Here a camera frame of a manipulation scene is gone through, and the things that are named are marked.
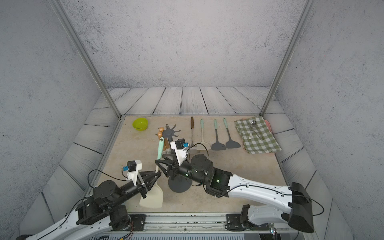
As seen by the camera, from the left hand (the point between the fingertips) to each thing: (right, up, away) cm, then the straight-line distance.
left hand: (160, 175), depth 62 cm
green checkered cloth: (+57, +13, +45) cm, 74 cm away
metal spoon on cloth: (+57, +23, +53) cm, 81 cm away
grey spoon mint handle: (+29, +7, +41) cm, 51 cm away
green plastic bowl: (-28, +22, +53) cm, 63 cm away
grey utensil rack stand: (+6, -12, +23) cm, 27 cm away
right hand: (0, +7, -4) cm, 8 cm away
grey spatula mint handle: (+38, +8, +40) cm, 56 cm away
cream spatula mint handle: (-3, -10, +2) cm, 11 cm away
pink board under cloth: (+68, +21, +50) cm, 87 cm away
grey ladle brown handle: (+11, +19, +50) cm, 55 cm away
